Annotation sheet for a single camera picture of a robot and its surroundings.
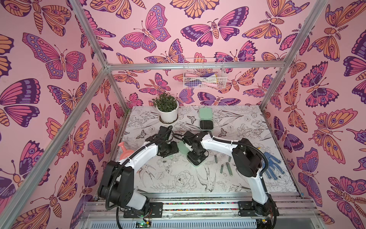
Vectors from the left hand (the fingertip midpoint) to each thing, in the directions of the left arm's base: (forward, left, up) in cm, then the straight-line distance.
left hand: (177, 149), depth 88 cm
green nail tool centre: (-3, -25, -7) cm, 26 cm away
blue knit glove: (-10, -56, -5) cm, 58 cm away
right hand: (-1, -12, -8) cm, 14 cm away
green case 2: (+1, -4, -1) cm, 5 cm away
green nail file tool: (-9, -28, -7) cm, 30 cm away
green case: (+27, -21, -5) cm, 35 cm away
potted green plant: (+29, +8, +9) cm, 31 cm away
